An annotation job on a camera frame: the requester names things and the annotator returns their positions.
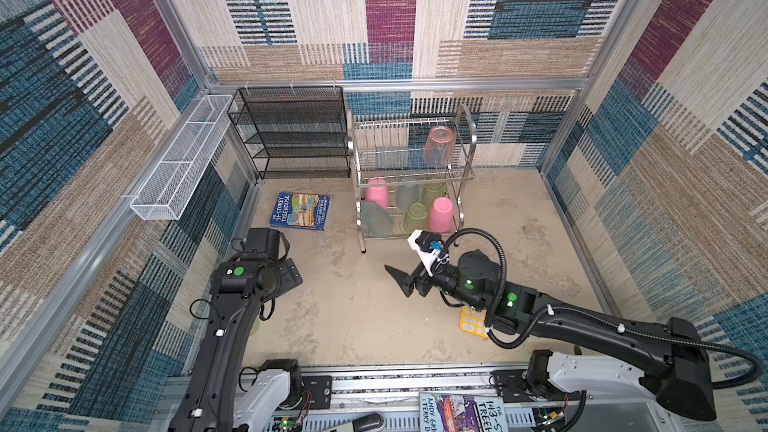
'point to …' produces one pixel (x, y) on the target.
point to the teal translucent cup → (406, 196)
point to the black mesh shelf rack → (293, 132)
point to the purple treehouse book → (447, 412)
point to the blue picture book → (301, 211)
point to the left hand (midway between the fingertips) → (279, 278)
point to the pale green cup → (255, 326)
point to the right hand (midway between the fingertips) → (402, 254)
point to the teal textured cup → (377, 220)
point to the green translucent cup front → (414, 219)
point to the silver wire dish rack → (406, 172)
